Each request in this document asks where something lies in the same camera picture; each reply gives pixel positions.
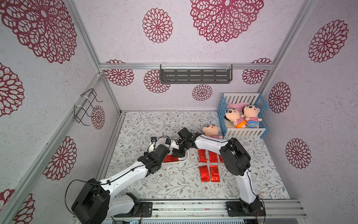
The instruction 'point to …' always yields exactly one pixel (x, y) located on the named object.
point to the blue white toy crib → (228, 130)
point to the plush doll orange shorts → (233, 115)
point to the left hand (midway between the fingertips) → (152, 152)
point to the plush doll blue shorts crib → (251, 112)
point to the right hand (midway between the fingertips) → (176, 151)
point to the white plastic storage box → (172, 146)
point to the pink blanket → (238, 106)
